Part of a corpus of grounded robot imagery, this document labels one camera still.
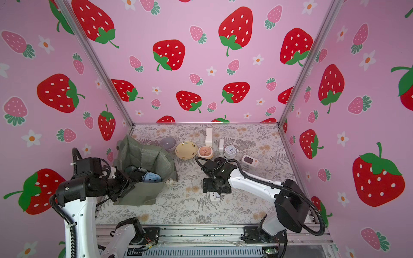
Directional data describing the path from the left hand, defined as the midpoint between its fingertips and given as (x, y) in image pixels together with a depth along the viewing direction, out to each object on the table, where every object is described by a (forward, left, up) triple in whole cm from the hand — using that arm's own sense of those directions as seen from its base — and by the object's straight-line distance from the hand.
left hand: (138, 180), depth 68 cm
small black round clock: (+22, -36, -18) cm, 46 cm away
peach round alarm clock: (+29, -27, -20) cm, 44 cm away
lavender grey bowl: (+36, -2, -19) cm, 41 cm away
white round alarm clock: (+29, -43, -19) cm, 56 cm away
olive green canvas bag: (+19, +13, -8) cm, 24 cm away
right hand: (+1, -30, -16) cm, 34 cm away
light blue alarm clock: (+8, 0, -12) cm, 15 cm away
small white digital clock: (+1, -33, -21) cm, 39 cm away
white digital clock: (+22, -54, -20) cm, 62 cm away
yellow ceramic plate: (+32, -14, -22) cm, 41 cm away
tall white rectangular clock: (+41, -29, -18) cm, 53 cm away
